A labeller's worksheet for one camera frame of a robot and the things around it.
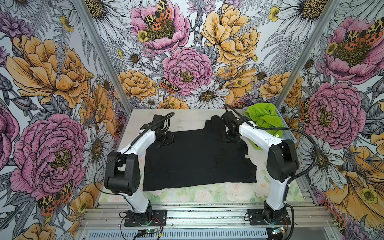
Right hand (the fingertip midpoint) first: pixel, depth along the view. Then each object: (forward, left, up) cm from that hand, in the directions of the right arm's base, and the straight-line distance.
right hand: (228, 145), depth 91 cm
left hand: (0, +35, +1) cm, 35 cm away
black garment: (-3, +19, -10) cm, 22 cm away
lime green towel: (+26, -30, -1) cm, 39 cm away
